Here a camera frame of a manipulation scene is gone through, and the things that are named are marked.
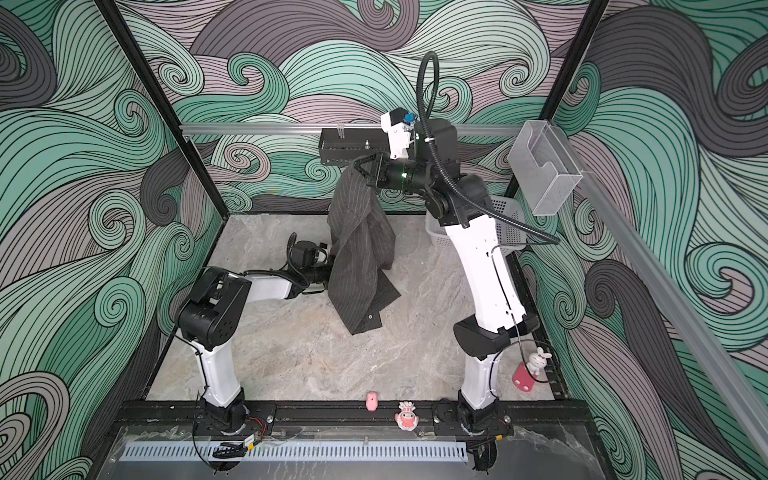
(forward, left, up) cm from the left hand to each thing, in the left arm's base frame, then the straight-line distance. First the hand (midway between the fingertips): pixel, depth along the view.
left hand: (357, 267), depth 93 cm
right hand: (-4, -2, +42) cm, 42 cm away
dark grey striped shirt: (-7, -2, +20) cm, 21 cm away
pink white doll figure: (-40, -14, -6) cm, 43 cm away
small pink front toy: (-37, -6, -7) cm, 38 cm away
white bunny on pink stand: (-28, -49, -1) cm, 56 cm away
